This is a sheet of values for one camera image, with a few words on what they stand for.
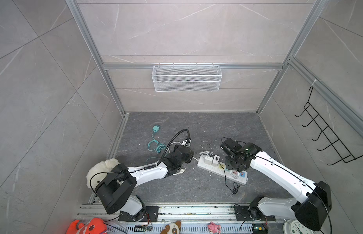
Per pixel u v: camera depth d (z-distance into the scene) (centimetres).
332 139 65
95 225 64
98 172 67
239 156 54
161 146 99
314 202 38
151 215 73
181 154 65
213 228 68
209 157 84
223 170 83
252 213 64
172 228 67
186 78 101
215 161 84
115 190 43
